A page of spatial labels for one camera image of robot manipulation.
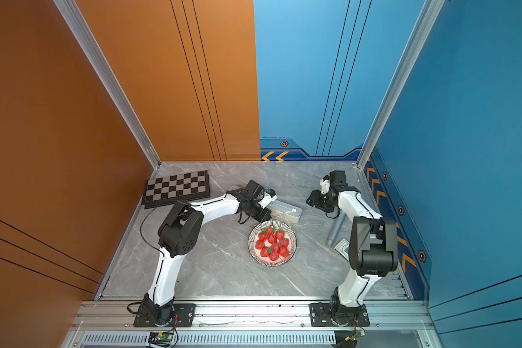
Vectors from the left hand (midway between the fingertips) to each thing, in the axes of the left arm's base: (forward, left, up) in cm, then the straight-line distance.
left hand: (272, 214), depth 98 cm
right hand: (+3, -18, +6) cm, 19 cm away
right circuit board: (-45, -25, -1) cm, 52 cm away
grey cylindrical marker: (-7, -27, +1) cm, 28 cm away
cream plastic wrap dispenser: (-1, -6, +4) cm, 7 cm away
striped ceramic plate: (-18, +7, +1) cm, 20 cm away
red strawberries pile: (-15, 0, +4) cm, 16 cm away
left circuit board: (-46, +37, -4) cm, 59 cm away
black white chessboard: (+11, +51, +2) cm, 52 cm away
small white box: (-15, -28, +1) cm, 32 cm away
